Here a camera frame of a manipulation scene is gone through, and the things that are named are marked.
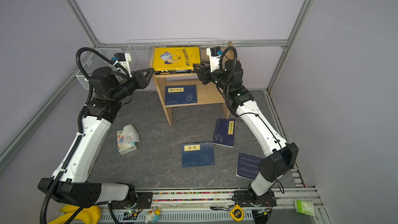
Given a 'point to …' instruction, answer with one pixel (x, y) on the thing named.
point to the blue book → (197, 154)
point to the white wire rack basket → (141, 50)
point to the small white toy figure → (153, 215)
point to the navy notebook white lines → (247, 166)
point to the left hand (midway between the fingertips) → (153, 71)
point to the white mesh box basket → (95, 62)
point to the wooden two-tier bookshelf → (209, 93)
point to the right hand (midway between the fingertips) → (196, 64)
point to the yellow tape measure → (237, 213)
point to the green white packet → (304, 207)
